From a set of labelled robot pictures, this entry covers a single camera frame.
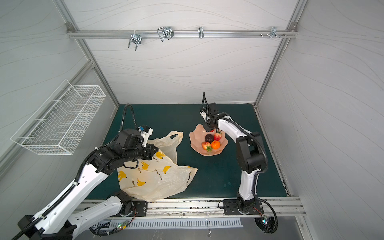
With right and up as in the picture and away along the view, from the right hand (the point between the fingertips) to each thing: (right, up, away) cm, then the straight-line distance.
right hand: (209, 123), depth 96 cm
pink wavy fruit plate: (-8, -10, +2) cm, 13 cm away
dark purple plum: (0, -10, -1) cm, 10 cm away
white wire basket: (-73, 0, -27) cm, 78 cm away
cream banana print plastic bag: (-26, -25, -26) cm, 45 cm away
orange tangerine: (+3, -14, -4) cm, 15 cm away
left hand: (-28, -12, -26) cm, 40 cm away
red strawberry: (-2, -14, -5) cm, 15 cm away
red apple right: (+5, -9, -1) cm, 10 cm away
